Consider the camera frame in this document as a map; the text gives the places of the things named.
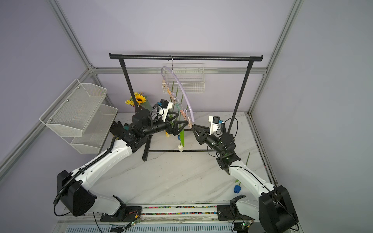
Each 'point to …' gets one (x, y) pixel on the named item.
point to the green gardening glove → (126, 127)
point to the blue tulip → (237, 188)
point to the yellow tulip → (167, 134)
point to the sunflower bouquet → (141, 100)
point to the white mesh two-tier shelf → (78, 115)
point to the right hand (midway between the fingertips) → (192, 128)
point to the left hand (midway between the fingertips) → (182, 119)
